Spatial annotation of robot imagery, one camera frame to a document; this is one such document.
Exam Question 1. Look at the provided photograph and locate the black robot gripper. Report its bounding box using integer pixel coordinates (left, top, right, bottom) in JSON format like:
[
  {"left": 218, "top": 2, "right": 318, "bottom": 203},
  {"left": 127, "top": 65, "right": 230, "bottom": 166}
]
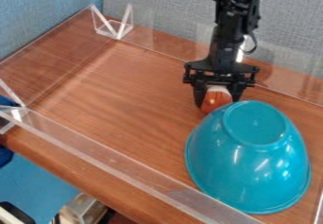
[{"left": 183, "top": 58, "right": 260, "bottom": 107}]

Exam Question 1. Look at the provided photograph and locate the blue plastic bowl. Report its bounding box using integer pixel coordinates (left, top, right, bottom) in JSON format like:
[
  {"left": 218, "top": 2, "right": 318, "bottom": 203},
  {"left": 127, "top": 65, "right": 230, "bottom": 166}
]
[{"left": 184, "top": 100, "right": 311, "bottom": 215}]

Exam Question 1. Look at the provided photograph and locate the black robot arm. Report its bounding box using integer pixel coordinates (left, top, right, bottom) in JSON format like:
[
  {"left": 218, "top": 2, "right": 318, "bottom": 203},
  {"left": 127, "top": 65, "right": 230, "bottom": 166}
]
[{"left": 183, "top": 0, "right": 262, "bottom": 112}]

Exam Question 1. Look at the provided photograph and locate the clear acrylic back barrier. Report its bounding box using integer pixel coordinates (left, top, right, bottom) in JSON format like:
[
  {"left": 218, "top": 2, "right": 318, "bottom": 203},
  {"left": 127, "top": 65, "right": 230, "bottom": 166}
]
[{"left": 123, "top": 26, "right": 323, "bottom": 106}]

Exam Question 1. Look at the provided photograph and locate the clear acrylic barrier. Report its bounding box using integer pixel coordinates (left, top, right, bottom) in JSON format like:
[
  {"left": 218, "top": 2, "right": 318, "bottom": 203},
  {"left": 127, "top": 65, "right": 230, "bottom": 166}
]
[
  {"left": 123, "top": 26, "right": 323, "bottom": 106},
  {"left": 7, "top": 108, "right": 263, "bottom": 224}
]

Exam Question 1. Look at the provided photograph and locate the clear acrylic front barrier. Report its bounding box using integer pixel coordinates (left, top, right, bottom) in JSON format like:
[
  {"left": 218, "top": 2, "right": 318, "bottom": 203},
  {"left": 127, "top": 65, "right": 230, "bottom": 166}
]
[{"left": 7, "top": 108, "right": 263, "bottom": 224}]

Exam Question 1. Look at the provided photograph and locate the grey metal table leg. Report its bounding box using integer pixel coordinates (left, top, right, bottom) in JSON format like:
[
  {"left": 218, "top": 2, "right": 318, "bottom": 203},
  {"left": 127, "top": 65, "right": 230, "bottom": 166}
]
[{"left": 59, "top": 193, "right": 107, "bottom": 224}]

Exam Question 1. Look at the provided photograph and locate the black white object bottom left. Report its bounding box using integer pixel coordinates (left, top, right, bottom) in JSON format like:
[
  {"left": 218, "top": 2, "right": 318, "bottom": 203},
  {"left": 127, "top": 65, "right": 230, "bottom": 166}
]
[{"left": 0, "top": 201, "right": 35, "bottom": 224}]

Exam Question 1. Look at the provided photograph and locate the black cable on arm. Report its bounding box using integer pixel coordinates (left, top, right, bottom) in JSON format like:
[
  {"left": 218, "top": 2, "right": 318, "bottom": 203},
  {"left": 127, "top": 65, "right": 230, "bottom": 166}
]
[{"left": 242, "top": 28, "right": 259, "bottom": 56}]

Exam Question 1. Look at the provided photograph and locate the clear acrylic corner bracket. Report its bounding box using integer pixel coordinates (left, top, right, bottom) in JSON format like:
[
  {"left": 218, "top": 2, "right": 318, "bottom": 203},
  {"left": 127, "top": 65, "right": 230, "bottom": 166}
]
[{"left": 90, "top": 4, "right": 134, "bottom": 40}]

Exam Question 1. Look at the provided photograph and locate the clear acrylic left bracket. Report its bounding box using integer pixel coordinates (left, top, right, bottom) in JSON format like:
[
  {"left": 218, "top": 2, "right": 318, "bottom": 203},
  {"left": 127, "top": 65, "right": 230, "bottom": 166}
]
[{"left": 0, "top": 79, "right": 26, "bottom": 134}]

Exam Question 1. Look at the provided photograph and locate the dark blue foreground post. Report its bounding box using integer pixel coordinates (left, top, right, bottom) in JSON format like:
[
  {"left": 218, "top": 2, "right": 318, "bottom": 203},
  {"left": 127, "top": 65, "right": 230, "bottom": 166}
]
[{"left": 0, "top": 95, "right": 23, "bottom": 169}]

